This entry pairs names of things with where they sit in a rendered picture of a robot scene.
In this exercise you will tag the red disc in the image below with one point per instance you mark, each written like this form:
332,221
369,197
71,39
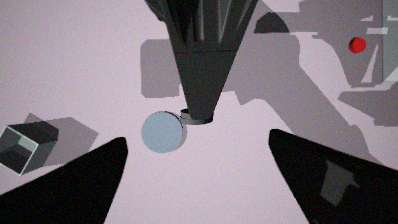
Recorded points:
357,45

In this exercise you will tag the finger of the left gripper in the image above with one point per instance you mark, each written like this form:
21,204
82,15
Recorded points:
155,8
205,36

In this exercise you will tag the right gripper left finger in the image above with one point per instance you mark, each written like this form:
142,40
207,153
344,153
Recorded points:
79,192

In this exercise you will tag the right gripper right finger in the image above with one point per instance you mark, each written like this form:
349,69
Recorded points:
332,187

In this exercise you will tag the light grey flat bar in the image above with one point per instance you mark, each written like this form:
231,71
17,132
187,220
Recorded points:
389,40

